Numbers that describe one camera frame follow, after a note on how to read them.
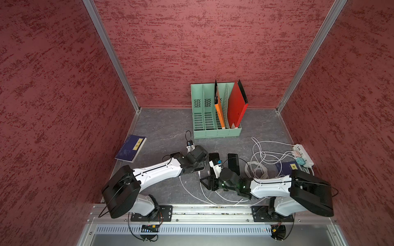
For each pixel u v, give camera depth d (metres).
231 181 0.62
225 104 1.10
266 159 0.92
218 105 0.81
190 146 0.76
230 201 0.79
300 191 0.43
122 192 0.42
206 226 0.71
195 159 0.63
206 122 1.13
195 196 0.79
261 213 0.74
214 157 0.95
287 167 0.89
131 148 0.97
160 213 0.73
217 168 0.74
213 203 0.77
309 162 0.90
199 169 0.76
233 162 0.92
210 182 0.72
